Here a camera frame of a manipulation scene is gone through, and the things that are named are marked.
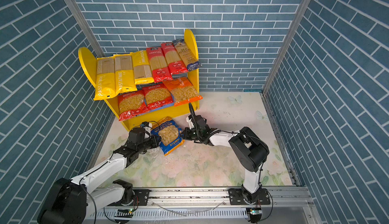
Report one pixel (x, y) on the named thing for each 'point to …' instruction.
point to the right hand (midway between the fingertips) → (178, 132)
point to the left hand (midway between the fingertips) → (162, 137)
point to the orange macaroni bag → (182, 90)
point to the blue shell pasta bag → (170, 134)
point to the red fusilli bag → (157, 96)
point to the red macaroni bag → (131, 105)
